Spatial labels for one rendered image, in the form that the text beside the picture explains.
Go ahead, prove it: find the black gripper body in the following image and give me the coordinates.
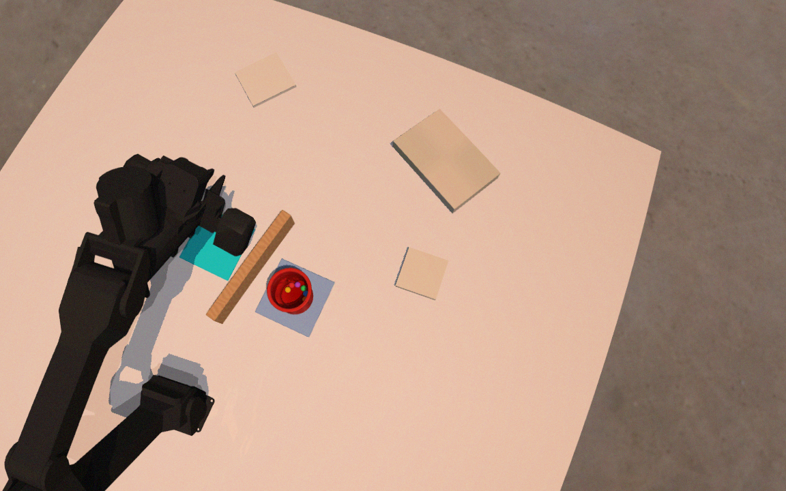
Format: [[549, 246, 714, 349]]
[[123, 154, 256, 257]]

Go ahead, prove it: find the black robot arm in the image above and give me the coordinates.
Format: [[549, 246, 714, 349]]
[[2, 155, 215, 491]]

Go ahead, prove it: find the beige flat square slab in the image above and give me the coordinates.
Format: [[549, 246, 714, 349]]
[[235, 52, 297, 108]]

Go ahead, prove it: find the tan flat square tile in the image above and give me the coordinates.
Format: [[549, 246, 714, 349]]
[[396, 247, 448, 300]]

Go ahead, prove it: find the tan flat rectangular block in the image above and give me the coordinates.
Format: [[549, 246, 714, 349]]
[[393, 109, 500, 213]]

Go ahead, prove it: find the dark red translucent cup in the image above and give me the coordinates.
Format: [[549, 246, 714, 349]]
[[267, 268, 313, 315]]

